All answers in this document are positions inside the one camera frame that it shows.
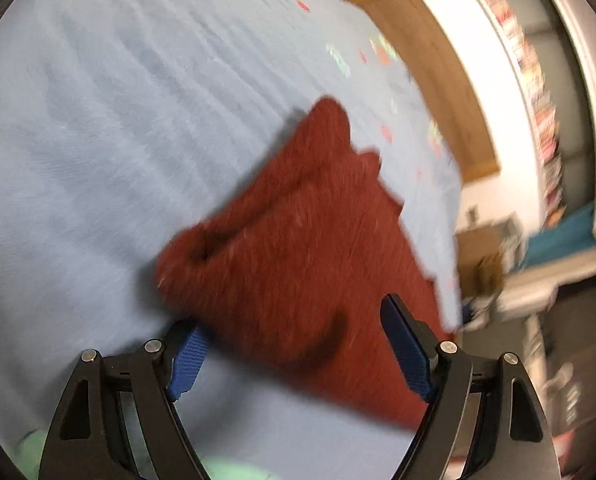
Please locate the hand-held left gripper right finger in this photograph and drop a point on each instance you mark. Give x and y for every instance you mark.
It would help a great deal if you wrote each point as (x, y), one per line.
(407, 350)

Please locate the teal curtain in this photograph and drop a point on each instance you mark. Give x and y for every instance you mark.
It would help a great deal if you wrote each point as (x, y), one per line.
(560, 240)

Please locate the dark red knit sweater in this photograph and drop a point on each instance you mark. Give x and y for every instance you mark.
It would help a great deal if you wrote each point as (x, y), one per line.
(308, 280)

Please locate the wooden nightstand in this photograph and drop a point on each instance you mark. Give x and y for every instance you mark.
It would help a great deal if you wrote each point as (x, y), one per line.
(480, 255)

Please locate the wooden bed headboard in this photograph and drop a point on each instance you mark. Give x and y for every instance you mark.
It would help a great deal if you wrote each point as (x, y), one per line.
(437, 85)

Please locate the blue monster print blanket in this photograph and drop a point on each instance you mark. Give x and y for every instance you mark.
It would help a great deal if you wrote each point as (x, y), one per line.
(103, 135)

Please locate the wall socket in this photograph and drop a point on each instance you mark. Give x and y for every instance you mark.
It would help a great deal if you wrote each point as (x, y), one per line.
(473, 213)

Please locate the bookshelf with books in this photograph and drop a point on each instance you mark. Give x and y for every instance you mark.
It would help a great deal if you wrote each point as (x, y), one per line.
(532, 85)

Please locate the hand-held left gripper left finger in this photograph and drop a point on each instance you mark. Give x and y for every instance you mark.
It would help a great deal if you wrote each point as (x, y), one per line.
(188, 360)

